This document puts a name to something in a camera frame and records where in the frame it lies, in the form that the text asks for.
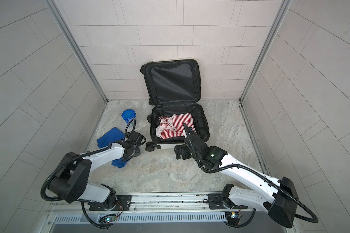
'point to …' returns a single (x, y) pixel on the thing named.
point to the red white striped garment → (173, 127)
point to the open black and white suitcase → (173, 88)
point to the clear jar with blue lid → (127, 115)
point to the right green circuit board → (235, 215)
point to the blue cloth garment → (113, 136)
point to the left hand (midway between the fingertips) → (138, 149)
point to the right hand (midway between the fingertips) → (179, 150)
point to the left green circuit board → (110, 219)
